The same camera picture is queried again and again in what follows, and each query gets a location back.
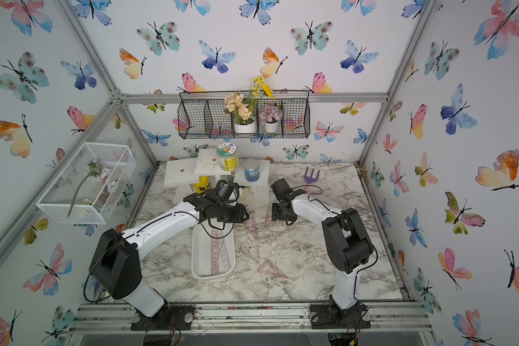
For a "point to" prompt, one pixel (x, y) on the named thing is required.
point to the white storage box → (201, 261)
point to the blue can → (251, 170)
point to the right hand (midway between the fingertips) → (281, 212)
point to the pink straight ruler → (215, 251)
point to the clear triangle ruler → (254, 252)
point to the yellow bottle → (201, 187)
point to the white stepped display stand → (181, 174)
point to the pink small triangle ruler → (269, 267)
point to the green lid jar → (228, 157)
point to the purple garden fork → (309, 179)
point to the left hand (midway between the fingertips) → (249, 215)
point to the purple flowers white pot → (269, 117)
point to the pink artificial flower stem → (96, 169)
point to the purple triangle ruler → (253, 225)
